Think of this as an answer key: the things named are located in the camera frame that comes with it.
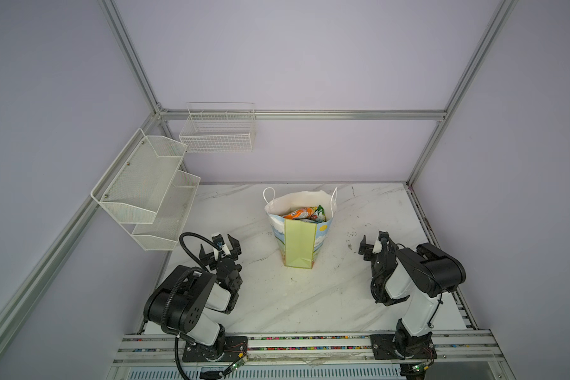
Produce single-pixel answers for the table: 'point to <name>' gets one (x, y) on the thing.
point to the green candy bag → (320, 213)
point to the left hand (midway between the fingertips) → (215, 240)
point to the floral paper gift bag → (300, 221)
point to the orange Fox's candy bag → (305, 213)
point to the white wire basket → (218, 127)
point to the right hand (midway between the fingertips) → (376, 236)
